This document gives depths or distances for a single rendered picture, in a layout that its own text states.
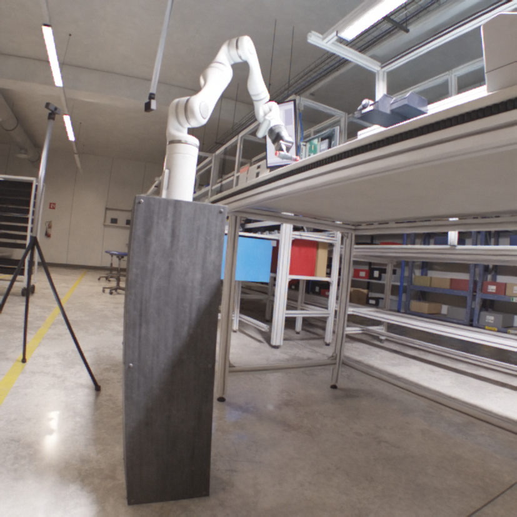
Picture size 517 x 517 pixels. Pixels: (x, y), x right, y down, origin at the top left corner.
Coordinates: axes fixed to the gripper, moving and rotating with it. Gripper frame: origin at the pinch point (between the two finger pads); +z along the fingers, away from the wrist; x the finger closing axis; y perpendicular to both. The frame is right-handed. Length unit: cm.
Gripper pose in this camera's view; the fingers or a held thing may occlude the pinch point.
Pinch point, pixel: (284, 157)
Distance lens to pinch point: 128.0
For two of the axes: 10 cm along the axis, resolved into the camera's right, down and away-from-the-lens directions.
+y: 8.7, 0.7, 4.9
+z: 2.5, 7.9, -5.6
